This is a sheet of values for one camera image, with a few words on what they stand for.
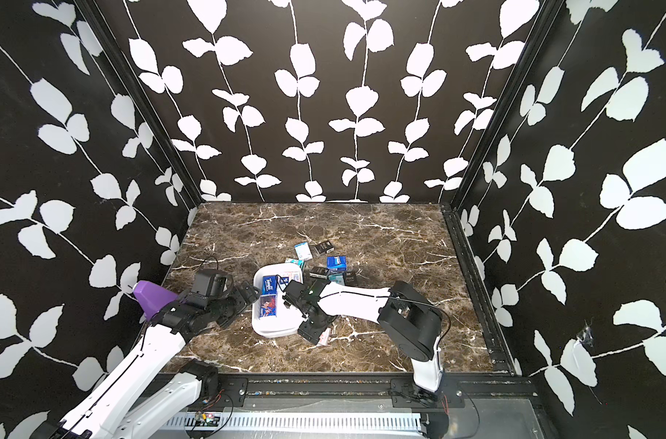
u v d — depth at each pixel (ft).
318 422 2.30
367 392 2.46
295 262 3.23
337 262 3.22
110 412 1.34
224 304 2.27
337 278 3.12
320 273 3.13
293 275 3.04
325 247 3.42
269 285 3.04
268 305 2.88
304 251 3.33
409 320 1.57
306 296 2.20
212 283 2.01
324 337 2.51
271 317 2.82
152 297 2.43
